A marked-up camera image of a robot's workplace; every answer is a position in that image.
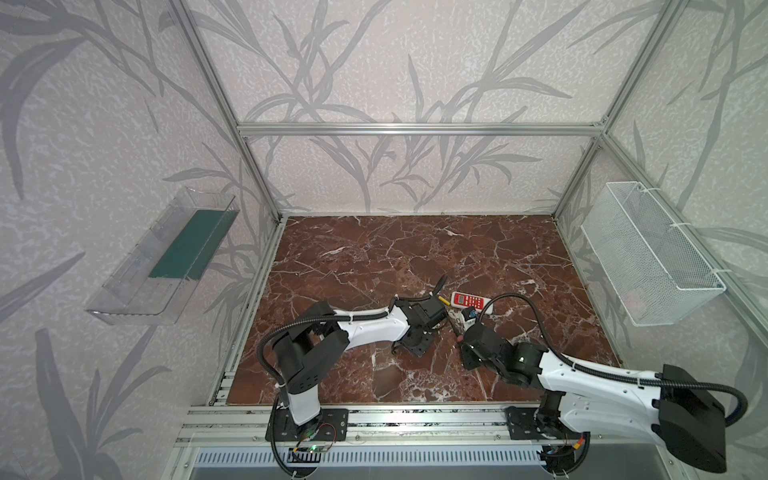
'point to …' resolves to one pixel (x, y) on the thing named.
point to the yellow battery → (443, 300)
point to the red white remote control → (463, 301)
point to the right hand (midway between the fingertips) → (459, 335)
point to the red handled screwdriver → (440, 283)
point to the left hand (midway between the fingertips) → (418, 335)
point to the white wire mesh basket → (655, 266)
